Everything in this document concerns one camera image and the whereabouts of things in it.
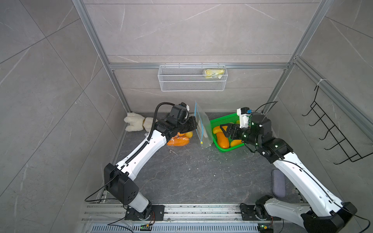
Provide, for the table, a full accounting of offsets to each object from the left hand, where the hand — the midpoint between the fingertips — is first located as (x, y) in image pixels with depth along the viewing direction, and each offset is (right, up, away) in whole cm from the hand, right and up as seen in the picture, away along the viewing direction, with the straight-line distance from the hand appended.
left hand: (200, 121), depth 75 cm
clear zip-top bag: (+4, -5, +16) cm, 17 cm away
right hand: (+12, -2, -5) cm, 13 cm away
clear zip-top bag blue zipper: (-6, -8, +20) cm, 22 cm away
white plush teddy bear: (-43, 0, +25) cm, 49 cm away
